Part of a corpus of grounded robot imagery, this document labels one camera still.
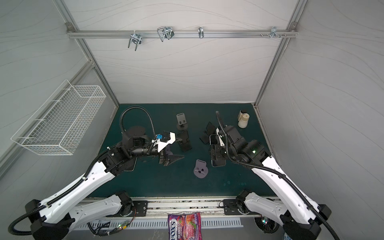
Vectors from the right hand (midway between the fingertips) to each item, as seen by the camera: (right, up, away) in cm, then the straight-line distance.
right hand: (218, 146), depth 69 cm
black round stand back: (-20, +8, +35) cm, 41 cm away
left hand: (-16, +2, -8) cm, 18 cm away
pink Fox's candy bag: (-15, -37, -2) cm, 40 cm away
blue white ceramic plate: (+17, -22, -26) cm, 38 cm away
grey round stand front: (-8, -16, +13) cm, 22 cm away
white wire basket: (-74, +8, -6) cm, 75 cm away
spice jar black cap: (+23, +18, +34) cm, 45 cm away
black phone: (-1, -2, -10) cm, 11 cm away
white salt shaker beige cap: (+22, +10, +33) cm, 41 cm away
